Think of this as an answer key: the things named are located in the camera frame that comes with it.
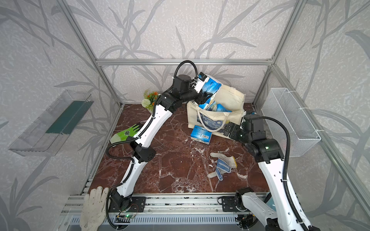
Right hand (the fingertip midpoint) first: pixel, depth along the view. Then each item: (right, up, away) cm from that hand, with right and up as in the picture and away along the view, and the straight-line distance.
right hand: (231, 128), depth 70 cm
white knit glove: (-70, -42, +3) cm, 82 cm away
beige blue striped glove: (0, -23, +16) cm, 29 cm away
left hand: (-10, +19, +5) cm, 22 cm away
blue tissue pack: (-8, +13, +24) cm, 28 cm away
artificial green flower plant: (-51, +18, +35) cm, 64 cm away
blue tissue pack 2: (-14, -6, +24) cm, 28 cm away
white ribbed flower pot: (-50, +11, +32) cm, 60 cm away
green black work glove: (-64, -6, +32) cm, 72 cm away
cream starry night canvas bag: (+4, +18, +24) cm, 30 cm away
